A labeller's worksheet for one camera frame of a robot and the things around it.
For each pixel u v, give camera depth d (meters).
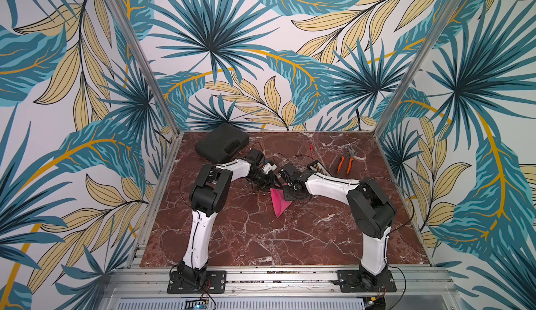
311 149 1.13
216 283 0.73
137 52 0.84
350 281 0.74
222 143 1.07
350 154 1.10
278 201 0.87
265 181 0.89
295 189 0.70
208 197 0.58
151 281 0.75
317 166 1.04
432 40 0.82
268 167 0.97
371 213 0.50
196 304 0.72
